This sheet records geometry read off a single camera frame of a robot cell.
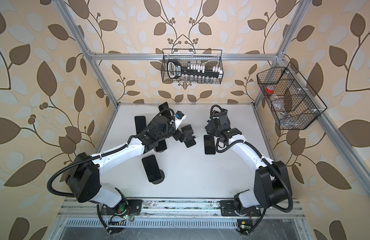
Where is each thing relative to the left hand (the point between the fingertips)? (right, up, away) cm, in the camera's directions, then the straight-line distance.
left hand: (187, 123), depth 79 cm
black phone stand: (+14, -15, +18) cm, 27 cm away
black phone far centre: (-16, +10, +19) cm, 27 cm away
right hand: (+16, -3, +9) cm, 18 cm away
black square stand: (+1, -4, -5) cm, 6 cm away
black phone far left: (-30, -1, +14) cm, 33 cm away
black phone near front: (-19, -23, -2) cm, 30 cm away
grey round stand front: (-15, -32, +3) cm, 35 cm away
